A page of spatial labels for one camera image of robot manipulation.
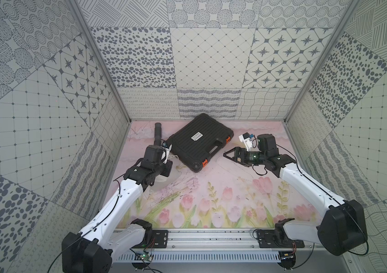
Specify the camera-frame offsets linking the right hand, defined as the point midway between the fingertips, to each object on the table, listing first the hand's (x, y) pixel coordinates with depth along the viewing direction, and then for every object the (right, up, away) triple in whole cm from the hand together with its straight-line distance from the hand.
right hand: (228, 158), depth 79 cm
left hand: (-31, 0, +1) cm, 31 cm away
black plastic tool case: (-17, +7, +22) cm, 29 cm away
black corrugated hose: (-42, +12, +31) cm, 53 cm away
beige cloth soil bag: (-32, -11, +1) cm, 34 cm away
